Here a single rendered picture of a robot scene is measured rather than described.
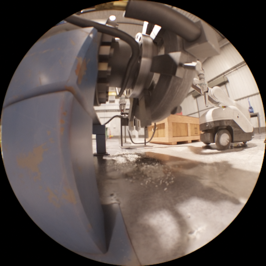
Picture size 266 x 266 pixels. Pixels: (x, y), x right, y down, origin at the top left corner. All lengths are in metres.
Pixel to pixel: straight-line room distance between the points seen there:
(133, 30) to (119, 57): 8.60
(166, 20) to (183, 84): 0.22
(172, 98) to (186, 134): 1.33
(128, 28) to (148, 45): 8.56
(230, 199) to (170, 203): 0.14
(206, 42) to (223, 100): 0.84
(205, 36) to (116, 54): 0.36
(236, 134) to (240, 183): 0.62
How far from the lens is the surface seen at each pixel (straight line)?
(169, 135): 1.35
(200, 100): 10.97
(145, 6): 0.26
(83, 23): 0.23
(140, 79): 0.45
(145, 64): 0.43
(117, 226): 0.16
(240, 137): 0.94
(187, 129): 1.67
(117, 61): 0.47
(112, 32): 0.23
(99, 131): 0.77
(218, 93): 1.10
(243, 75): 9.45
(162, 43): 0.58
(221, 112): 0.85
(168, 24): 0.29
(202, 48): 0.34
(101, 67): 0.37
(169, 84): 0.34
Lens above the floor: 0.14
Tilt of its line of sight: 2 degrees up
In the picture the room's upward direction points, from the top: 2 degrees counter-clockwise
